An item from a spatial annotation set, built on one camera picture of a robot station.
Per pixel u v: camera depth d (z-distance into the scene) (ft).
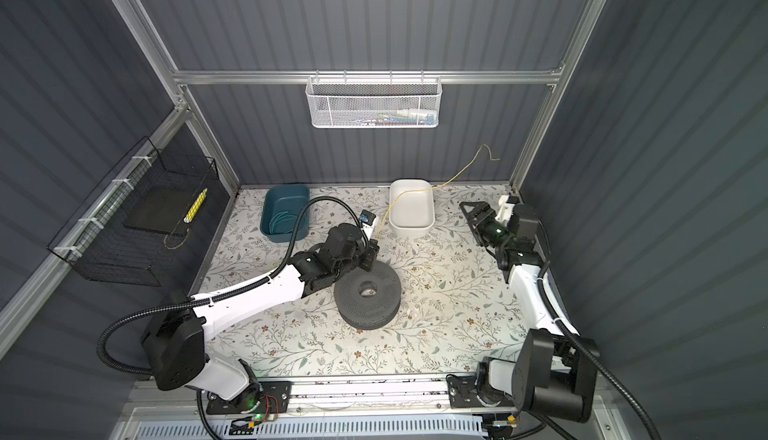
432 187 3.91
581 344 1.32
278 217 3.45
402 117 3.01
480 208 2.42
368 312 2.66
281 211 3.55
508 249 2.10
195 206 2.56
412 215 3.66
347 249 2.03
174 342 1.39
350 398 2.46
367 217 2.30
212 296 1.51
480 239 2.49
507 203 2.51
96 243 2.08
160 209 2.50
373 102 4.06
